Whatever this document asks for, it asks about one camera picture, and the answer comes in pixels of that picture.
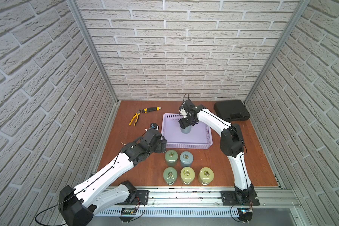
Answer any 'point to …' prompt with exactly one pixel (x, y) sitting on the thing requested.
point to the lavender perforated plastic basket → (199, 138)
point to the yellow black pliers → (137, 114)
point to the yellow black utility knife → (145, 110)
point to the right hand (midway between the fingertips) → (188, 122)
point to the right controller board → (245, 214)
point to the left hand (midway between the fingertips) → (160, 139)
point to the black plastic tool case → (232, 110)
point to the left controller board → (127, 214)
